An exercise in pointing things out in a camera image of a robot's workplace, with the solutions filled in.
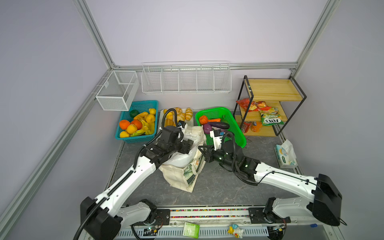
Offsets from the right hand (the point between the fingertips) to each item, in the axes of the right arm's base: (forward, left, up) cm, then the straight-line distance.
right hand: (198, 148), depth 72 cm
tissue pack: (+6, -52, -18) cm, 56 cm away
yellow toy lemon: (+19, +48, -14) cm, 54 cm away
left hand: (+5, +6, -1) cm, 8 cm away
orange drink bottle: (+28, -39, -17) cm, 51 cm away
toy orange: (+26, +51, -12) cm, 58 cm away
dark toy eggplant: (+31, -15, -19) cm, 39 cm away
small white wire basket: (+45, +55, +1) cm, 71 cm away
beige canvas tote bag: (-12, +6, -7) cm, 15 cm away
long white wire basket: (+52, +8, +6) cm, 53 cm away
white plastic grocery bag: (-7, +8, +2) cm, 11 cm away
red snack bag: (+28, -33, +2) cm, 43 cm away
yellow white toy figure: (-31, -16, -21) cm, 40 cm away
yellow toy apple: (+22, +44, -12) cm, 51 cm away
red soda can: (+26, -32, -15) cm, 44 cm away
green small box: (-31, +3, -21) cm, 38 cm away
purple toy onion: (+26, -6, -18) cm, 32 cm away
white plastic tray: (+36, +8, -23) cm, 43 cm away
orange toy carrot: (+36, -14, -20) cm, 43 cm away
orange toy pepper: (+33, -3, -16) cm, 37 cm away
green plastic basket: (+41, -20, -19) cm, 49 cm away
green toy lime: (+43, +51, -19) cm, 70 cm away
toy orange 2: (+29, +42, -15) cm, 54 cm away
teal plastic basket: (+18, +41, -18) cm, 48 cm away
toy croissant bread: (+39, +14, -19) cm, 46 cm away
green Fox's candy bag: (+25, -45, -5) cm, 51 cm away
